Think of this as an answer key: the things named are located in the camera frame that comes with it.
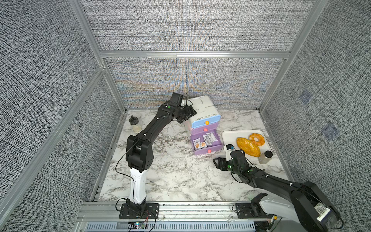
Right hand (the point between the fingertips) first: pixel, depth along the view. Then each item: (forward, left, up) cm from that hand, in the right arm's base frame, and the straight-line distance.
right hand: (216, 156), depth 87 cm
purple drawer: (+15, +10, +8) cm, 19 cm away
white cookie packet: (+13, +4, -3) cm, 14 cm away
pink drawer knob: (+16, +6, +6) cm, 18 cm away
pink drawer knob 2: (+5, +3, -2) cm, 7 cm away
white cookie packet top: (+17, 0, -4) cm, 17 cm away
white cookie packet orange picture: (+11, +11, -4) cm, 16 cm away
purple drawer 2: (+7, 0, 0) cm, 7 cm away
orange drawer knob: (+16, +6, +12) cm, 21 cm away
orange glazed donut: (+16, -34, -4) cm, 38 cm away
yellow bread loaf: (+7, -22, -1) cm, 23 cm away
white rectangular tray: (+17, -13, -5) cm, 22 cm away
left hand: (+21, +12, +16) cm, 29 cm away
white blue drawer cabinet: (+16, +7, +12) cm, 21 cm away
